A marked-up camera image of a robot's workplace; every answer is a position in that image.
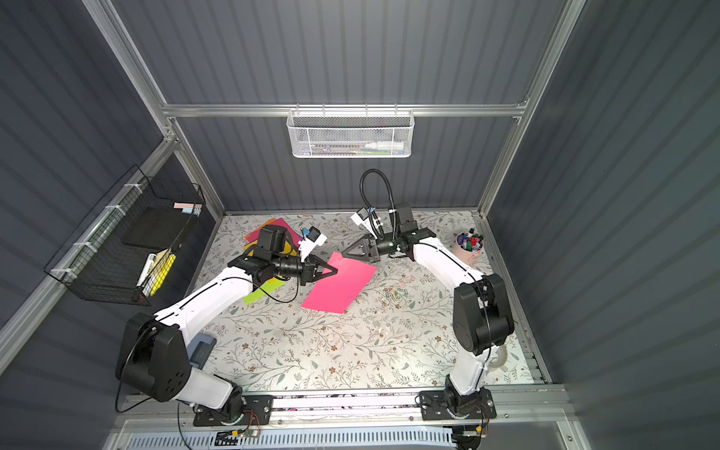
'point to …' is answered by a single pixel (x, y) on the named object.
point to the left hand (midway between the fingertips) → (332, 271)
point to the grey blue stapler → (200, 349)
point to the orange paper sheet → (262, 226)
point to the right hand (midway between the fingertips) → (350, 255)
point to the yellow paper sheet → (286, 248)
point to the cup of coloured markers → (469, 246)
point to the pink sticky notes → (187, 205)
